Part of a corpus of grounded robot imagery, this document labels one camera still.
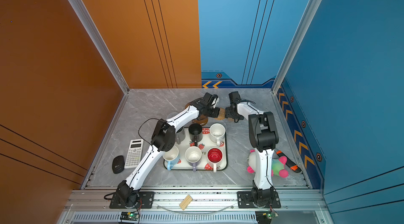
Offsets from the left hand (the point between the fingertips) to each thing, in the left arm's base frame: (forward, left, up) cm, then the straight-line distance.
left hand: (219, 112), depth 105 cm
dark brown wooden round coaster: (-11, +11, +7) cm, 17 cm away
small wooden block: (-53, +18, -1) cm, 56 cm away
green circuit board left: (-57, +43, -4) cm, 72 cm away
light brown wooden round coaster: (+8, +23, -3) cm, 24 cm away
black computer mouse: (-35, +56, -1) cm, 66 cm away
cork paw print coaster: (-2, -1, +1) cm, 3 cm away
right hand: (-2, -8, -1) cm, 8 cm away
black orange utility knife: (-35, -37, 0) cm, 51 cm away
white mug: (-16, +2, +1) cm, 17 cm away
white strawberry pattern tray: (-30, +8, -1) cm, 31 cm away
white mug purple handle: (-30, +16, 0) cm, 34 cm away
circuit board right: (-57, -18, -2) cm, 60 cm away
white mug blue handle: (-31, +28, -1) cm, 41 cm away
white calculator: (-29, +49, -1) cm, 57 cm away
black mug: (-17, +15, +1) cm, 23 cm away
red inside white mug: (-30, +4, 0) cm, 30 cm away
